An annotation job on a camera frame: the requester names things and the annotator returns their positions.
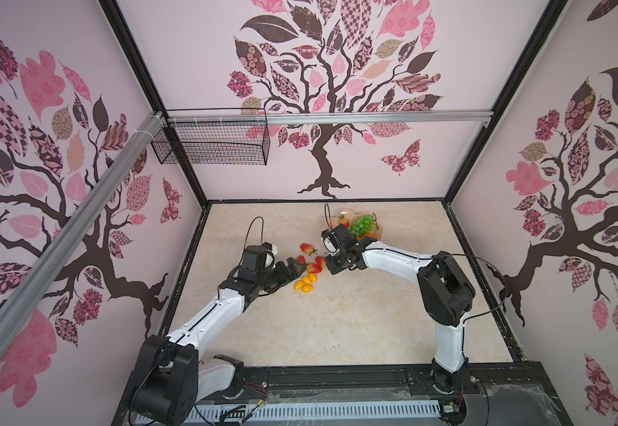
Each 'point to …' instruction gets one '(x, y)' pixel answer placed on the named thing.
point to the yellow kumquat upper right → (312, 277)
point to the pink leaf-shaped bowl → (377, 230)
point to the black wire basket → (223, 137)
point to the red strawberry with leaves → (301, 259)
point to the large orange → (368, 234)
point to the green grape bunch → (363, 224)
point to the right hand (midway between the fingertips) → (330, 260)
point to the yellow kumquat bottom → (307, 288)
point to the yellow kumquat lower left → (298, 285)
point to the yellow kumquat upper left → (306, 280)
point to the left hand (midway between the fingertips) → (298, 277)
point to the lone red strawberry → (344, 221)
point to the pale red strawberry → (313, 268)
